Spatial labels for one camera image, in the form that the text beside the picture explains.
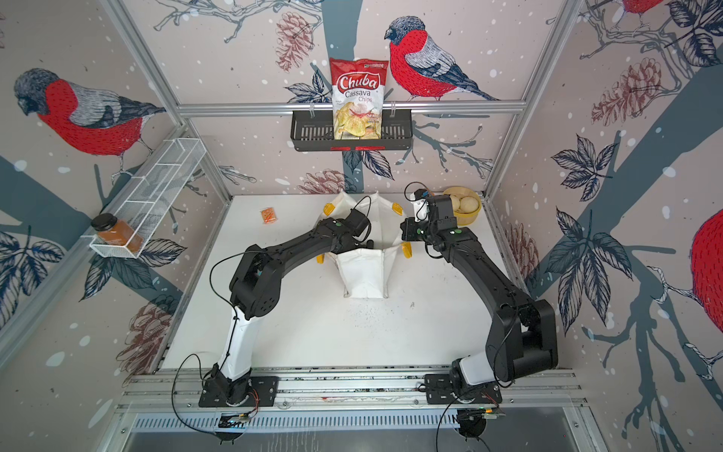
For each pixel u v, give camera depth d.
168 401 0.73
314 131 0.95
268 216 1.14
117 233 0.61
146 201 0.78
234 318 0.58
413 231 0.75
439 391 0.73
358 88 0.85
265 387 0.74
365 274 0.85
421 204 0.76
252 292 0.55
